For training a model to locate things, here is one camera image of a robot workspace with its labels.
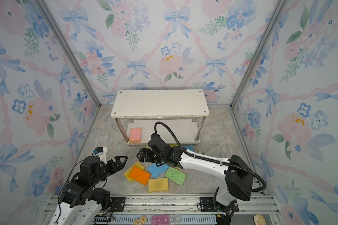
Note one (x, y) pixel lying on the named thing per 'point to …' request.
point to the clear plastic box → (174, 219)
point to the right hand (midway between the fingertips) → (142, 156)
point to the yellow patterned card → (140, 220)
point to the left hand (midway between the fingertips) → (123, 159)
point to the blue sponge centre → (156, 170)
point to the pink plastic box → (161, 220)
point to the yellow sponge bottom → (158, 184)
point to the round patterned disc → (259, 220)
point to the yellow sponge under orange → (127, 173)
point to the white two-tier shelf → (182, 111)
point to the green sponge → (175, 175)
